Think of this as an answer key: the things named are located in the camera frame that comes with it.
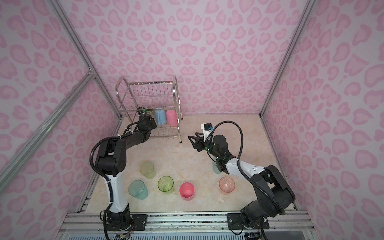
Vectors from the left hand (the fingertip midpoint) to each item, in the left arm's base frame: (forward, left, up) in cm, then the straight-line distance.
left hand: (149, 118), depth 103 cm
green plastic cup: (-42, -14, -10) cm, 45 cm away
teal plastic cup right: (-42, -41, +10) cm, 60 cm away
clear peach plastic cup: (-43, -49, -11) cm, 66 cm away
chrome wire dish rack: (+21, 0, +3) cm, 22 cm away
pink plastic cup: (0, -16, 0) cm, 16 cm away
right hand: (-23, -30, +11) cm, 40 cm away
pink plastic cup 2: (-46, -27, -10) cm, 54 cm away
